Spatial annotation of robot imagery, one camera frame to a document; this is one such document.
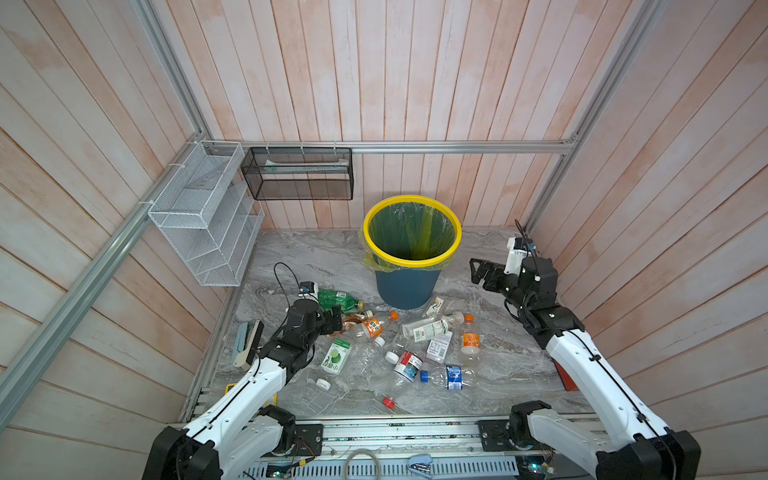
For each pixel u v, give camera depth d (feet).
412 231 3.15
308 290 2.38
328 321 2.46
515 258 2.21
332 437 2.46
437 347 2.81
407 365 2.62
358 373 2.81
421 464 2.30
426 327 2.66
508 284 2.16
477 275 2.31
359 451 2.39
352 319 2.97
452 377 2.62
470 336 2.82
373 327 2.89
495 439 2.40
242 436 1.80
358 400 2.62
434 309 2.98
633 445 1.25
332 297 3.17
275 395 2.62
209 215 2.35
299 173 3.49
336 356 2.75
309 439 2.41
